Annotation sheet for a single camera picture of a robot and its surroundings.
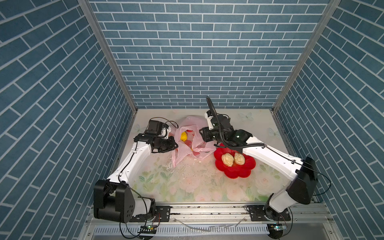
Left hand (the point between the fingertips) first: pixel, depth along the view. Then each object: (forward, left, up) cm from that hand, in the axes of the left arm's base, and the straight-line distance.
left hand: (177, 145), depth 82 cm
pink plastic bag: (+11, -6, -12) cm, 18 cm away
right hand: (+4, -12, +10) cm, 16 cm away
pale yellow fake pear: (-4, -36, -9) cm, 37 cm away
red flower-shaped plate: (-9, -34, -15) cm, 38 cm away
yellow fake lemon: (+13, -2, -10) cm, 17 cm away
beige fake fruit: (-4, -29, -9) cm, 30 cm away
